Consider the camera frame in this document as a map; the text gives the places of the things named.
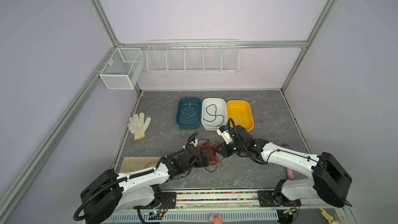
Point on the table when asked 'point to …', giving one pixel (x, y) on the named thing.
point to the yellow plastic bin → (240, 112)
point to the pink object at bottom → (215, 220)
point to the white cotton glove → (138, 126)
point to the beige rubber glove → (130, 164)
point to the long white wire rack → (193, 56)
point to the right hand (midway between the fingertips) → (215, 151)
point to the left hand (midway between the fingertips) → (204, 158)
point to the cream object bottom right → (330, 219)
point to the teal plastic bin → (188, 113)
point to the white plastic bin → (221, 103)
